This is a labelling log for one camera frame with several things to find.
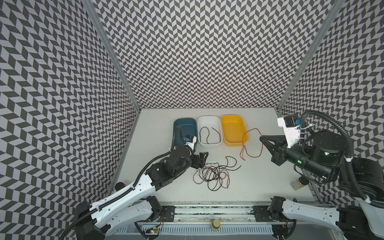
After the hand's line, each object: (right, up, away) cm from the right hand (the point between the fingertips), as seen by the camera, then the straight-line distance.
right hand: (261, 137), depth 51 cm
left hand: (-20, -9, +21) cm, 30 cm away
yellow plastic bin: (+2, 0, +49) cm, 49 cm away
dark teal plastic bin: (-33, +1, +48) cm, 58 cm away
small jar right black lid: (+30, -26, +25) cm, 47 cm away
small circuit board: (-42, -44, +15) cm, 62 cm away
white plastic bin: (-14, -2, +55) cm, 57 cm away
